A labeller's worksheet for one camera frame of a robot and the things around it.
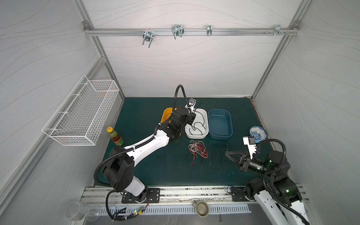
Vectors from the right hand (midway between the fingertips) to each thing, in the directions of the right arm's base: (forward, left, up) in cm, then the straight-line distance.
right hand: (228, 150), depth 63 cm
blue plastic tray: (+31, -4, -26) cm, 40 cm away
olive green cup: (-20, +10, -24) cm, 33 cm away
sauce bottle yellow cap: (+11, +63, -14) cm, 65 cm away
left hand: (+26, +17, +1) cm, 31 cm away
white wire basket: (+8, +73, +8) cm, 74 cm away
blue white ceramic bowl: (+25, -31, -25) cm, 47 cm away
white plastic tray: (+24, +13, -26) cm, 37 cm away
